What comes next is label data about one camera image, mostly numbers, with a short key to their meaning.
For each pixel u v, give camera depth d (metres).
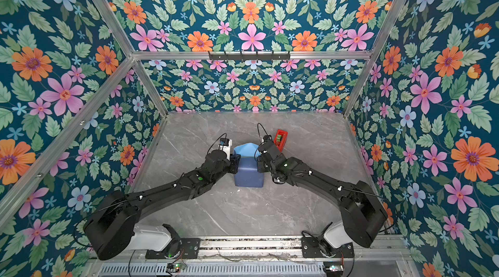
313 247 0.73
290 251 0.74
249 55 0.92
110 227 0.42
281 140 0.99
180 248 0.69
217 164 0.64
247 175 0.85
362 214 0.42
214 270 0.77
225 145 0.73
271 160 0.63
